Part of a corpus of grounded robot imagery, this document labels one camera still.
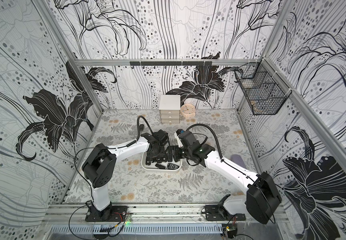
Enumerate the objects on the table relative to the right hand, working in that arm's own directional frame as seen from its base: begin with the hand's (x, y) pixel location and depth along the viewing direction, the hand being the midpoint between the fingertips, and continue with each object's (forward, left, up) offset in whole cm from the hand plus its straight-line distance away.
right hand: (173, 150), depth 80 cm
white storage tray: (-4, +13, -13) cm, 19 cm away
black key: (-4, +8, -13) cm, 16 cm away
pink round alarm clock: (+42, -10, -11) cm, 44 cm away
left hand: (+3, +9, -12) cm, 15 cm away
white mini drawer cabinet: (+33, +3, 0) cm, 33 cm away
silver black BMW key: (-4, +1, -13) cm, 13 cm away
